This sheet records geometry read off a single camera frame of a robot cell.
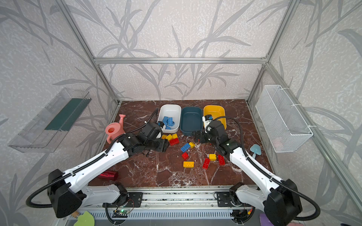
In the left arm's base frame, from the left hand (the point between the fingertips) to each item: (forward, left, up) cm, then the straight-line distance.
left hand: (165, 144), depth 77 cm
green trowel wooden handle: (-32, +38, -17) cm, 53 cm away
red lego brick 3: (-3, -33, -14) cm, 36 cm away
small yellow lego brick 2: (-1, -28, -14) cm, 31 cm away
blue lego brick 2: (+24, +1, -12) cm, 27 cm away
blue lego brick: (+26, +4, -14) cm, 30 cm away
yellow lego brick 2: (-6, -13, -15) cm, 21 cm away
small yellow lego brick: (+7, -15, -15) cm, 22 cm away
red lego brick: (+10, -3, -16) cm, 19 cm away
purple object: (-33, -50, -14) cm, 61 cm away
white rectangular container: (+35, +1, -13) cm, 38 cm away
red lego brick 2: (-5, -24, -15) cm, 29 cm away
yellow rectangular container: (+34, -34, -11) cm, 50 cm away
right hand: (+8, -18, +3) cm, 20 cm away
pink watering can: (+13, +35, -6) cm, 38 cm away
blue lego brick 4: (+5, -11, -15) cm, 19 cm away
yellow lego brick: (+14, -3, -15) cm, 20 cm away
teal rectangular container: (+30, -15, -18) cm, 38 cm away
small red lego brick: (-1, -11, -13) cm, 17 cm away
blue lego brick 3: (+7, -24, +16) cm, 29 cm away
